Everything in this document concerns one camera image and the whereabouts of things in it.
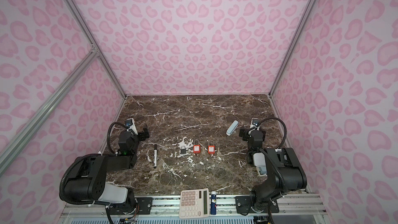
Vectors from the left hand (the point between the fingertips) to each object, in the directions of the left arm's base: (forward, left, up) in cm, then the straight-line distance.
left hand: (138, 123), depth 90 cm
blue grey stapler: (-29, -61, +11) cm, 68 cm away
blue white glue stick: (-39, -42, -9) cm, 58 cm away
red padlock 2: (-12, -42, -10) cm, 45 cm away
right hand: (-1, -67, -3) cm, 67 cm away
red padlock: (-11, -33, -10) cm, 36 cm away
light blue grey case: (+1, -55, -9) cm, 56 cm away
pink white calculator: (-39, -33, -9) cm, 52 cm away
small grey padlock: (-12, -26, -11) cm, 30 cm away
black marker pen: (-16, -10, -10) cm, 21 cm away
